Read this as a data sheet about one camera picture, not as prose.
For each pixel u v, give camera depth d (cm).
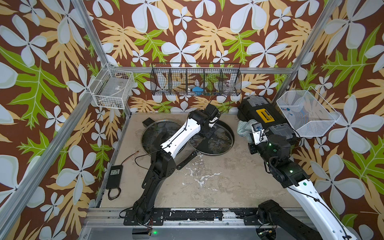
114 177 86
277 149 49
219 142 111
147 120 112
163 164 55
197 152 87
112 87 87
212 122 73
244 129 70
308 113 82
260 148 60
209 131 78
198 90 95
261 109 99
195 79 96
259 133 56
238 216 74
